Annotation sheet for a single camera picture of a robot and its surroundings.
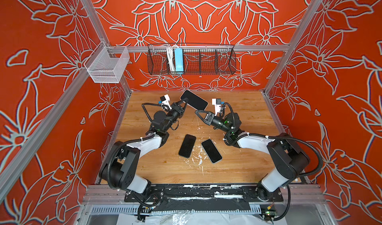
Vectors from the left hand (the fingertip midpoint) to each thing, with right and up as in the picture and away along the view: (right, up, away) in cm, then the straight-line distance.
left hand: (188, 98), depth 75 cm
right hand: (+3, -8, -1) cm, 8 cm away
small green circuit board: (+39, -54, -6) cm, 67 cm away
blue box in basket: (-6, +24, +15) cm, 29 cm away
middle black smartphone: (+14, -32, +13) cm, 37 cm away
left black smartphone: (-1, -29, +16) cm, 33 cm away
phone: (+3, -1, +2) cm, 4 cm away
